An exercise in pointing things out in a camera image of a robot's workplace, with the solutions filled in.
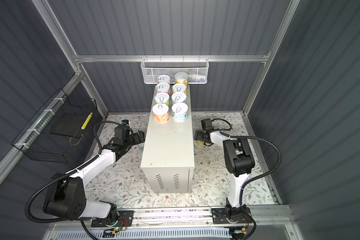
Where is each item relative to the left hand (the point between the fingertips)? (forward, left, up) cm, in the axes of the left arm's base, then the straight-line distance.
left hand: (137, 134), depth 89 cm
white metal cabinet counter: (-30, -20, +19) cm, 41 cm away
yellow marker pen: (+2, +24, +12) cm, 27 cm away
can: (-2, 0, -10) cm, 11 cm away
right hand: (+4, -43, -12) cm, 44 cm away
